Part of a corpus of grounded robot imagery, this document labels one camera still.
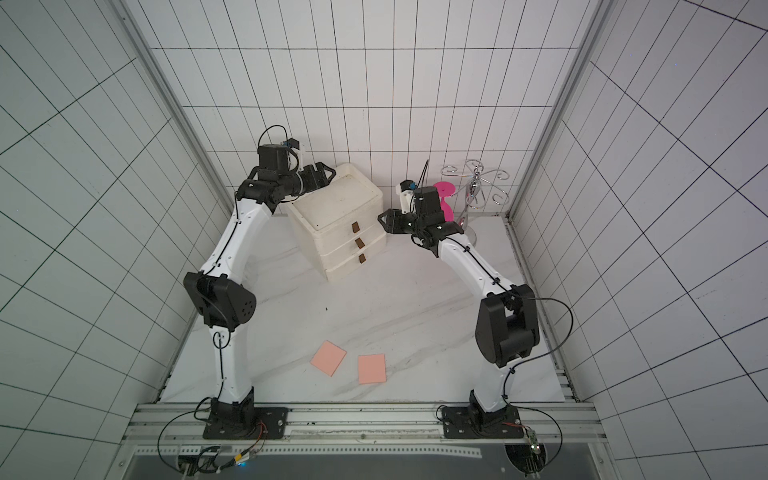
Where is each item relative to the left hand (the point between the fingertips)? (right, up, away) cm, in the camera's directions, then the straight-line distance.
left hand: (326, 179), depth 86 cm
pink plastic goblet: (+35, -3, +1) cm, 36 cm away
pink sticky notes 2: (+14, -54, -4) cm, 56 cm away
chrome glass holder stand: (+47, -3, +6) cm, 47 cm away
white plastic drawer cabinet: (+5, -12, +2) cm, 13 cm away
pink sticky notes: (+1, -52, -2) cm, 52 cm away
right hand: (+13, -12, -1) cm, 18 cm away
